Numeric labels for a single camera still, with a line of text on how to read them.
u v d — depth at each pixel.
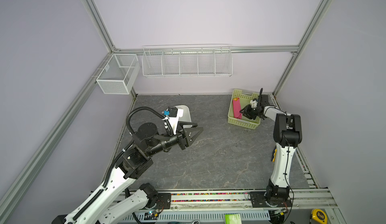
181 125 0.56
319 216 0.68
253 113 0.95
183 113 0.78
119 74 1.01
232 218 0.67
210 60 1.02
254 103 1.02
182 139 0.49
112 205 0.43
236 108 1.12
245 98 1.16
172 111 0.48
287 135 0.60
